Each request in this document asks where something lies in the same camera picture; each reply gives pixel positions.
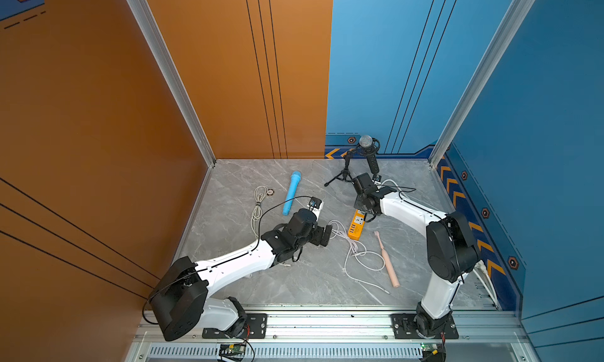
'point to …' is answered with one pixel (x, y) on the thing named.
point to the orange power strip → (357, 225)
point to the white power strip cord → (393, 182)
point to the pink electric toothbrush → (388, 263)
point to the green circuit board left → (235, 351)
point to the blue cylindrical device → (296, 177)
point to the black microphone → (370, 146)
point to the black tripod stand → (345, 174)
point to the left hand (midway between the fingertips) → (321, 219)
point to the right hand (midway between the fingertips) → (363, 204)
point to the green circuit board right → (430, 351)
